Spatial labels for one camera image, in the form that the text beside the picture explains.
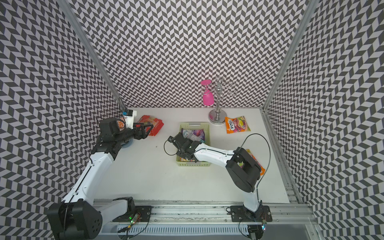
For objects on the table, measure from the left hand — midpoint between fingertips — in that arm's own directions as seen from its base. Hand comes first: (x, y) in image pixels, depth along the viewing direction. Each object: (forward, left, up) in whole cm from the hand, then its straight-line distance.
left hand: (147, 126), depth 78 cm
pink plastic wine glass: (+31, -34, -10) cm, 47 cm away
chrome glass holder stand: (+26, -41, -23) cm, 54 cm away
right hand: (-3, -20, -17) cm, 27 cm away
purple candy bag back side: (+8, -26, -20) cm, 34 cm away
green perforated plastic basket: (+15, -32, -19) cm, 40 cm away
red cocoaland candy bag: (+17, +2, -19) cm, 26 cm away
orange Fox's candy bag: (+17, -54, -22) cm, 60 cm away
